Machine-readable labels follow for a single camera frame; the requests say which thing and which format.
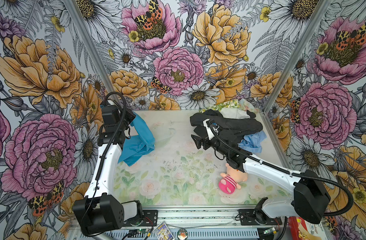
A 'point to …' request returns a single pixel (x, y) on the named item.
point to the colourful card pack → (162, 232)
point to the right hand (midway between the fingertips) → (199, 135)
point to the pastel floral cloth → (245, 105)
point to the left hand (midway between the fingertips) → (133, 113)
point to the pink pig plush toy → (231, 180)
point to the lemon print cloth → (229, 104)
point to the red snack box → (300, 229)
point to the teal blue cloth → (135, 147)
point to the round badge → (182, 234)
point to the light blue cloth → (253, 142)
